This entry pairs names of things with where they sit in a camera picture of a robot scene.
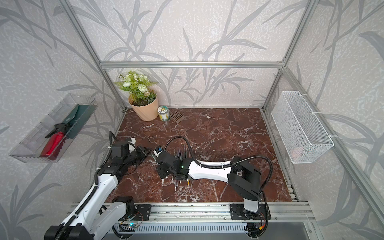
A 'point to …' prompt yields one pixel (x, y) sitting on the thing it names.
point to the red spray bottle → (54, 138)
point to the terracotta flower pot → (149, 112)
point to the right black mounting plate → (237, 212)
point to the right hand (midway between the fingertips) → (158, 165)
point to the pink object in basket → (296, 152)
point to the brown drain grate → (177, 116)
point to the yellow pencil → (188, 183)
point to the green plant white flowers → (138, 85)
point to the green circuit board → (132, 225)
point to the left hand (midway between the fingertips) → (152, 148)
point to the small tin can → (163, 113)
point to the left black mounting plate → (143, 211)
